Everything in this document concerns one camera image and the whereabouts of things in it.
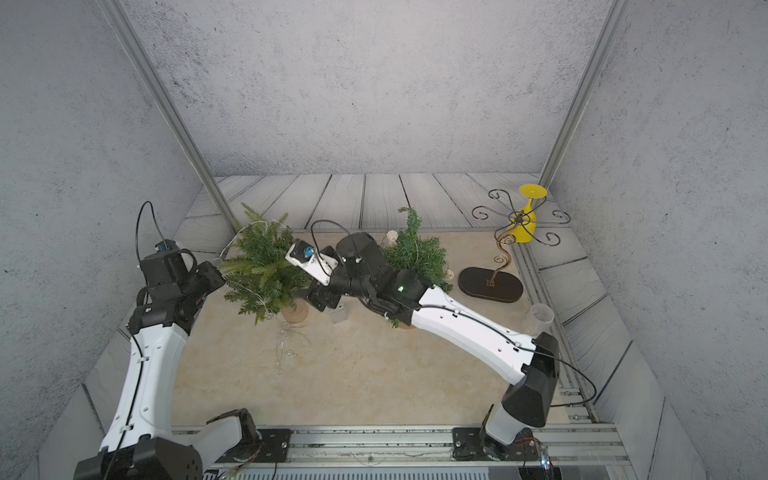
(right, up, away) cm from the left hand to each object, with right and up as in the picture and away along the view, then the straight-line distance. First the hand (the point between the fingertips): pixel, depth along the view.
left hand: (217, 265), depth 76 cm
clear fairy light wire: (+14, -23, +13) cm, 29 cm away
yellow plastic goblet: (+78, +10, +3) cm, 79 cm away
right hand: (+25, -1, -13) cm, 29 cm away
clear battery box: (+27, -17, +20) cm, 37 cm away
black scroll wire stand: (+77, -7, +26) cm, 82 cm away
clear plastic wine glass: (+81, -13, 0) cm, 82 cm away
